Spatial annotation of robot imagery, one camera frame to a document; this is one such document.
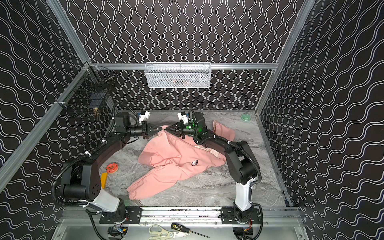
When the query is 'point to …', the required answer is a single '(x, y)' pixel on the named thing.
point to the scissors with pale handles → (162, 234)
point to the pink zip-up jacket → (170, 156)
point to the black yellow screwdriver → (183, 228)
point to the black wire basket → (90, 89)
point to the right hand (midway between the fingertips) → (166, 130)
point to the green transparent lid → (246, 117)
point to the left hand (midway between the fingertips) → (165, 130)
